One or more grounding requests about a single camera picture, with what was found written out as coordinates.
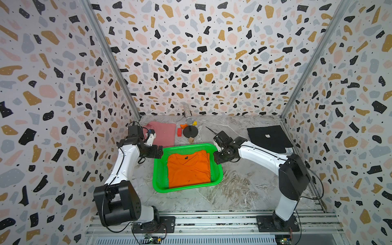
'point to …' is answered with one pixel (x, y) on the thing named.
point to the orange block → (184, 126)
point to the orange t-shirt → (189, 169)
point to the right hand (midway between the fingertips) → (217, 158)
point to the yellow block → (195, 123)
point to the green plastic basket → (160, 173)
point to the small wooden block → (191, 140)
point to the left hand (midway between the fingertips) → (154, 151)
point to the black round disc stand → (190, 131)
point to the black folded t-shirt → (273, 138)
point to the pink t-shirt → (165, 133)
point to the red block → (179, 131)
